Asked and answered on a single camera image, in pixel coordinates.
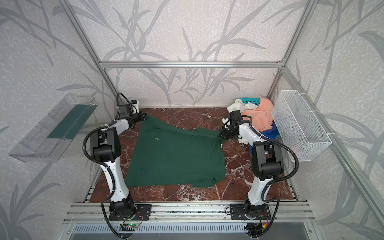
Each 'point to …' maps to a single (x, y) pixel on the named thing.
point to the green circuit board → (133, 225)
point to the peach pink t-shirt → (262, 116)
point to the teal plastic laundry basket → (256, 101)
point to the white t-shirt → (240, 105)
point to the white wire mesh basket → (298, 127)
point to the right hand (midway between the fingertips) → (219, 131)
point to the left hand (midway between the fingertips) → (146, 108)
